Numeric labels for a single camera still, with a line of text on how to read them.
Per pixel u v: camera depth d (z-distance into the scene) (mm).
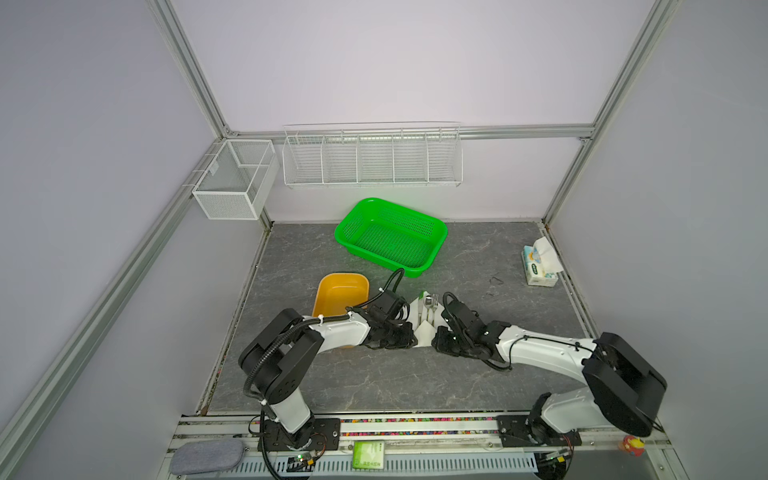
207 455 694
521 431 738
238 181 974
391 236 1157
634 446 672
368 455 694
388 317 723
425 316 938
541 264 995
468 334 667
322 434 737
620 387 427
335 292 992
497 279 1050
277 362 459
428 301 957
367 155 997
